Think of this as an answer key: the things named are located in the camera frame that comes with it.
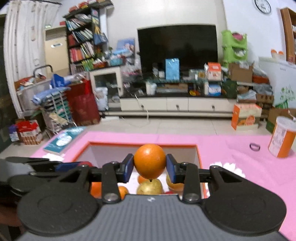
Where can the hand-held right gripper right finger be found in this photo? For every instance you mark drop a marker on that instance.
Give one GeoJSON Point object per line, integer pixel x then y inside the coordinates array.
{"type": "Point", "coordinates": [171, 168]}

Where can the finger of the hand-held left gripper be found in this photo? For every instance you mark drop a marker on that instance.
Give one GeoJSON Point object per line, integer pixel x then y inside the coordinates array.
{"type": "Point", "coordinates": [34, 160]}
{"type": "Point", "coordinates": [67, 166]}

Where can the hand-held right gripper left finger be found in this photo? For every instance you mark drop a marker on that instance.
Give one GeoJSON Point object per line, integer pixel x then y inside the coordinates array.
{"type": "Point", "coordinates": [128, 168]}

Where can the orange cardboard box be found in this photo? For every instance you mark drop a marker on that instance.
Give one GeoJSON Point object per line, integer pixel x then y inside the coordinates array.
{"type": "Point", "coordinates": [104, 154]}

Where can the yellow-green pear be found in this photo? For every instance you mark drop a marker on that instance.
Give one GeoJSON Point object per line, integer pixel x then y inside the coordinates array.
{"type": "Point", "coordinates": [149, 187]}

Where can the teal book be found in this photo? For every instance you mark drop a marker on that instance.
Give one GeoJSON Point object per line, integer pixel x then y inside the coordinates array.
{"type": "Point", "coordinates": [64, 140]}

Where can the red and white carton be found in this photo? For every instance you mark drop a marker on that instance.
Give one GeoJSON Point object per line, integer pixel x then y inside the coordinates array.
{"type": "Point", "coordinates": [29, 132]}

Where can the white tv cabinet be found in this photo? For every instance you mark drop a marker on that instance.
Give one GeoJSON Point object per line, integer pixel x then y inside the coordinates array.
{"type": "Point", "coordinates": [173, 104]}

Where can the red gift bag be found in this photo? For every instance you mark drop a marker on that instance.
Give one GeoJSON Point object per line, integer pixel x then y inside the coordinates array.
{"type": "Point", "coordinates": [83, 104]}

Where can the pink floral tablecloth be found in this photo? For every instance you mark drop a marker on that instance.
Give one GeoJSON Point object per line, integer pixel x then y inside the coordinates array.
{"type": "Point", "coordinates": [242, 162]}

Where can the white plastic bag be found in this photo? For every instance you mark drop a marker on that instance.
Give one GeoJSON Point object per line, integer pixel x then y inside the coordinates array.
{"type": "Point", "coordinates": [101, 98]}

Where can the blue and white box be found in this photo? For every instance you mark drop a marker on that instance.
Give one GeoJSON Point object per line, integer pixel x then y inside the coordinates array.
{"type": "Point", "coordinates": [214, 90]}

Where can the white glass-door cabinet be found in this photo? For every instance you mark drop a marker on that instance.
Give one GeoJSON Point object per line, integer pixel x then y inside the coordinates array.
{"type": "Point", "coordinates": [105, 81]}

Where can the dark green bag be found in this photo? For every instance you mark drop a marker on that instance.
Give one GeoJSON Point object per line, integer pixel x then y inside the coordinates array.
{"type": "Point", "coordinates": [229, 89]}

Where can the light blue box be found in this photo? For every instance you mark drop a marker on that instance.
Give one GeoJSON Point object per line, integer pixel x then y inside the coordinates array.
{"type": "Point", "coordinates": [172, 69]}

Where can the orange and white small carton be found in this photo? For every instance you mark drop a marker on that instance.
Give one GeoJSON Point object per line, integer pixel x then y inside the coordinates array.
{"type": "Point", "coordinates": [214, 71]}

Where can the beige standing air conditioner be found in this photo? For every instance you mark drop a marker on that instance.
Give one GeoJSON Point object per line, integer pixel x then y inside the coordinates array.
{"type": "Point", "coordinates": [56, 51]}

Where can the white curtain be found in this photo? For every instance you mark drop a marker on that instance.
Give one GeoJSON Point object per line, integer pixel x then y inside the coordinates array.
{"type": "Point", "coordinates": [23, 46]}

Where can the orange and white canister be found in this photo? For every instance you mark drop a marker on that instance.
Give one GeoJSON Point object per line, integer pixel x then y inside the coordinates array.
{"type": "Point", "coordinates": [283, 136]}

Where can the brown cardboard box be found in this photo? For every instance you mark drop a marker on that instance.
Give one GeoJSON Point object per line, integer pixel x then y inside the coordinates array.
{"type": "Point", "coordinates": [240, 73]}

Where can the black television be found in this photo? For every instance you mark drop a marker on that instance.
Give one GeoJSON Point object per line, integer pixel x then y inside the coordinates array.
{"type": "Point", "coordinates": [178, 44]}

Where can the dark bookshelf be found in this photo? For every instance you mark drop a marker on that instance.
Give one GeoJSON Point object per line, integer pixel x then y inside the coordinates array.
{"type": "Point", "coordinates": [81, 39]}

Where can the green hanging organizer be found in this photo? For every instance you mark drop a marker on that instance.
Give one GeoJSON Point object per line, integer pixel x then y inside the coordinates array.
{"type": "Point", "coordinates": [233, 48]}

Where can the white chest freezer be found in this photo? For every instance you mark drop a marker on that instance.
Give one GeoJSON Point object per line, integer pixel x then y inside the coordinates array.
{"type": "Point", "coordinates": [279, 78]}

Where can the wooden shelf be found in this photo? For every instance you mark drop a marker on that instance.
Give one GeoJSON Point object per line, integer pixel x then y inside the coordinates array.
{"type": "Point", "coordinates": [289, 34]}

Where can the wall clock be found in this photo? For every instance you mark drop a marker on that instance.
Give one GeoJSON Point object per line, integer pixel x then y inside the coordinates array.
{"type": "Point", "coordinates": [263, 5]}

